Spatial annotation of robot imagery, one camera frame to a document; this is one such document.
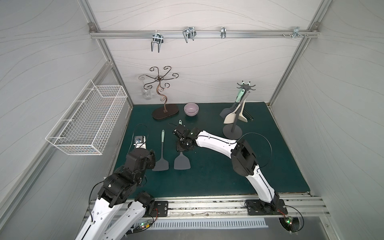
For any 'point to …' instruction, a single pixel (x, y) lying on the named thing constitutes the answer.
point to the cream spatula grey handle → (230, 118)
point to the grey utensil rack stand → (231, 132)
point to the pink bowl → (191, 109)
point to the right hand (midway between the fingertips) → (177, 148)
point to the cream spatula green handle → (241, 116)
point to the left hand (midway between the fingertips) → (147, 151)
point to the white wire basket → (87, 124)
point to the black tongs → (245, 113)
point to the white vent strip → (208, 223)
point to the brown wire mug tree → (164, 112)
